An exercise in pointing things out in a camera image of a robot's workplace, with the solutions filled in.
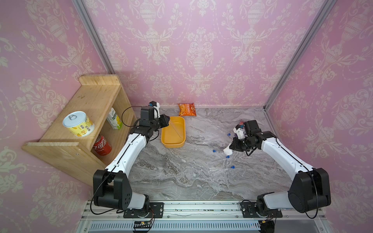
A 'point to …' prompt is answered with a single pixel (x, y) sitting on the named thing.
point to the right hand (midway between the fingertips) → (231, 146)
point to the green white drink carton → (114, 120)
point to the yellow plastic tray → (174, 135)
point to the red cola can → (101, 146)
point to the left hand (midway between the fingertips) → (169, 118)
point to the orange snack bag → (187, 109)
